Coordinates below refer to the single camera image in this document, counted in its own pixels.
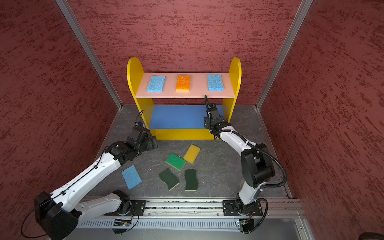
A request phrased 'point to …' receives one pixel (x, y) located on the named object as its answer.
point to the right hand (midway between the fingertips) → (213, 121)
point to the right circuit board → (243, 222)
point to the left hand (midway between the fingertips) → (148, 144)
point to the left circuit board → (120, 222)
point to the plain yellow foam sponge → (192, 153)
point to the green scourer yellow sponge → (175, 161)
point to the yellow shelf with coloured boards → (172, 105)
